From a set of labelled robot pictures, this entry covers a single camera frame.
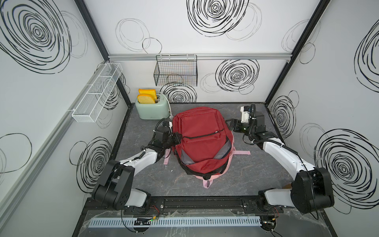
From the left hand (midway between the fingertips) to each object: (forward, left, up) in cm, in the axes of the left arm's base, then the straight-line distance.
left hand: (181, 135), depth 89 cm
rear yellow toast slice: (+27, +21, +10) cm, 36 cm away
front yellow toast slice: (+22, +25, +9) cm, 34 cm away
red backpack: (-5, -15, 0) cm, 16 cm away
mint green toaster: (+20, +17, 0) cm, 26 cm away
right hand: (+4, -29, +9) cm, 31 cm away
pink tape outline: (-23, -16, -9) cm, 29 cm away
